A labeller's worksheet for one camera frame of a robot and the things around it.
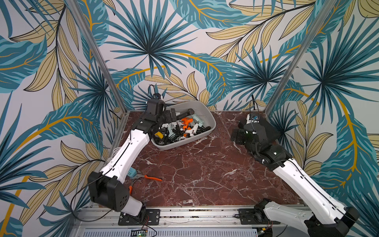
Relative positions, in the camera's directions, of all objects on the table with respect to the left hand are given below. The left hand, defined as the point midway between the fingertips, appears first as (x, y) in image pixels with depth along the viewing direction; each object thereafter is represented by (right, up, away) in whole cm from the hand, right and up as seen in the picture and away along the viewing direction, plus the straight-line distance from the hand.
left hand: (165, 114), depth 79 cm
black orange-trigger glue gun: (+13, +4, +25) cm, 28 cm away
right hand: (+39, -8, -6) cm, 40 cm away
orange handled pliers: (-17, -35, +7) cm, 39 cm away
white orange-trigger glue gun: (+16, -9, +23) cm, 29 cm away
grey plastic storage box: (+21, +7, +36) cm, 42 cm away
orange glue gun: (+10, -2, +28) cm, 30 cm away
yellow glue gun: (-8, -12, +22) cm, 26 cm away
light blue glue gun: (+20, -3, +28) cm, 35 cm away
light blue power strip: (-21, -33, +7) cm, 40 cm away
